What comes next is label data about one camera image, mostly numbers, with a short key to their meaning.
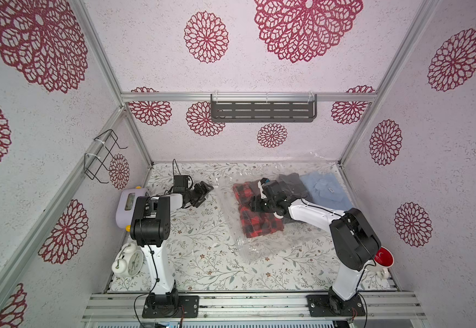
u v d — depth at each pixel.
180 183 0.85
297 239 0.90
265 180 0.85
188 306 0.73
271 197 0.73
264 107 0.95
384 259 0.80
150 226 0.55
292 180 1.08
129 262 0.75
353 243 0.48
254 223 0.92
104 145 0.78
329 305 0.66
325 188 1.06
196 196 0.94
